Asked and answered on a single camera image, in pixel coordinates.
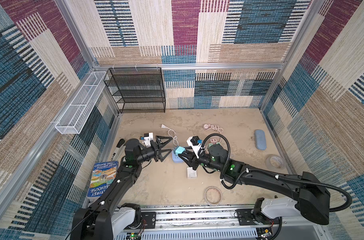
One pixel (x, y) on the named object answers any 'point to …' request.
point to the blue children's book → (102, 175)
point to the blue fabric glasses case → (260, 139)
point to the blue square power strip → (175, 158)
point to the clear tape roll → (213, 195)
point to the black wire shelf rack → (137, 89)
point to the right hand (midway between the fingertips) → (182, 153)
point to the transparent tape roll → (274, 162)
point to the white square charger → (191, 173)
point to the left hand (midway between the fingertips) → (172, 143)
